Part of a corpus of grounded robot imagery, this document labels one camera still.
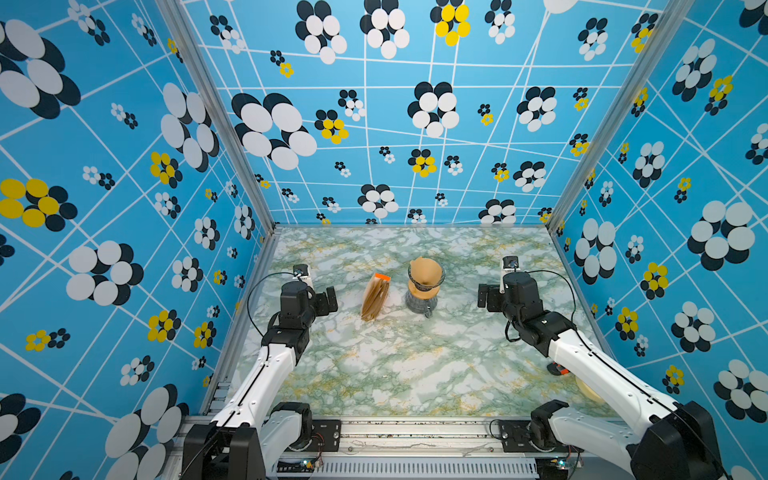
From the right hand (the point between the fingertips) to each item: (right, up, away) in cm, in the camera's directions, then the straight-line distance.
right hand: (499, 285), depth 83 cm
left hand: (-52, -1, +2) cm, 52 cm away
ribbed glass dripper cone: (-21, -1, +6) cm, 22 cm away
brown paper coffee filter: (-20, +4, +4) cm, 21 cm away
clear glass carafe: (-22, -8, +9) cm, 25 cm away
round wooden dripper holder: (-21, -3, +6) cm, 22 cm away
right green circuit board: (+8, -42, -13) cm, 45 cm away
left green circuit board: (-54, -43, -12) cm, 70 cm away
